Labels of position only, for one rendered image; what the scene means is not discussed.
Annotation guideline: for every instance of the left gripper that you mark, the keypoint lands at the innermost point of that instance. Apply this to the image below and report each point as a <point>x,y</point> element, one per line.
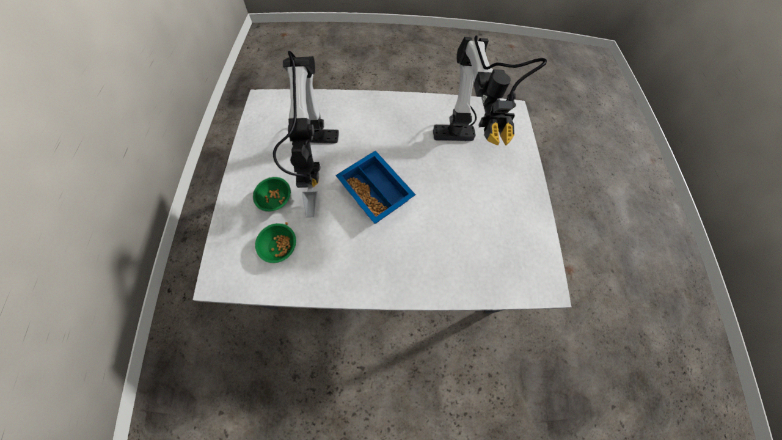
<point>495,124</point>

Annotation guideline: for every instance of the grey metal scoop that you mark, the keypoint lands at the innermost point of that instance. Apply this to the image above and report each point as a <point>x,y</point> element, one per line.
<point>309,198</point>

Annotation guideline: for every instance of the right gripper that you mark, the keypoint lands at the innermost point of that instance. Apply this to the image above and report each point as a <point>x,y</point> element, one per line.
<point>315,171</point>

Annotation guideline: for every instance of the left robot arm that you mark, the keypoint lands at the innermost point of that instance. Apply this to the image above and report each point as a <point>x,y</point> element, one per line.
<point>490,85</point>

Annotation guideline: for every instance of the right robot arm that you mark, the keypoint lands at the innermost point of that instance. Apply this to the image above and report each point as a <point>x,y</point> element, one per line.
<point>307,117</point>

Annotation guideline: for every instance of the green bowl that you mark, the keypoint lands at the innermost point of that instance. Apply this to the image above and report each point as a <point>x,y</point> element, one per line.
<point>265,242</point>
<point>262,190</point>

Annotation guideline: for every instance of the blue box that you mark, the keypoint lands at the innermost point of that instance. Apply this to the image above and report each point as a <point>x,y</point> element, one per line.
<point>385,184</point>

